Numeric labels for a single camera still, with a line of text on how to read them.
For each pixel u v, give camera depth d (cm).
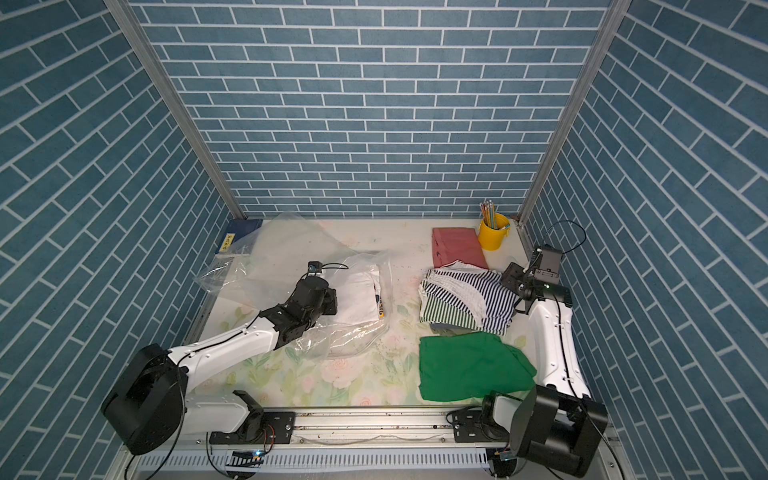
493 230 105
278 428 74
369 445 72
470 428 74
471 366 84
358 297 95
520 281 75
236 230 116
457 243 111
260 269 107
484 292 88
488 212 104
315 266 76
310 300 65
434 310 89
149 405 41
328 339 89
